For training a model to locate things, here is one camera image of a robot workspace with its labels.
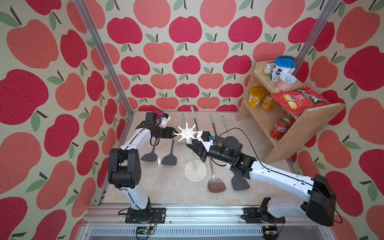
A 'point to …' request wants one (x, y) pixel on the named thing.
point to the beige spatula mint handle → (225, 124)
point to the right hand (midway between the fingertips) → (189, 144)
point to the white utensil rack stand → (195, 170)
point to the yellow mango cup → (255, 94)
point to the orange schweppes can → (267, 103)
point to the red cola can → (280, 128)
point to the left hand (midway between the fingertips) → (174, 134)
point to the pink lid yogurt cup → (158, 112)
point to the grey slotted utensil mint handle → (239, 183)
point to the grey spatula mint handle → (152, 156)
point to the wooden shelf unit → (260, 123)
